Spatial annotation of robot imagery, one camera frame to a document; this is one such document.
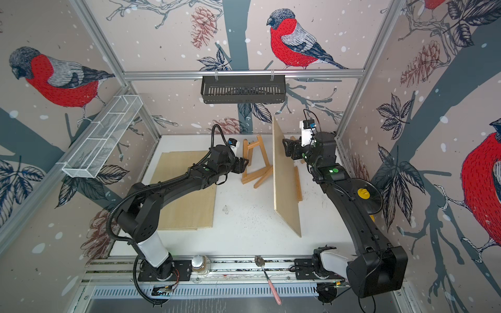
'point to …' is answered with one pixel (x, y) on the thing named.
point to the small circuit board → (164, 291)
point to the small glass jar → (199, 264)
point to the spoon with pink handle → (259, 261)
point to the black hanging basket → (243, 89)
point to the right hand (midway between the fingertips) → (293, 136)
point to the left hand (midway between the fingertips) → (247, 156)
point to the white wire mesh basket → (103, 137)
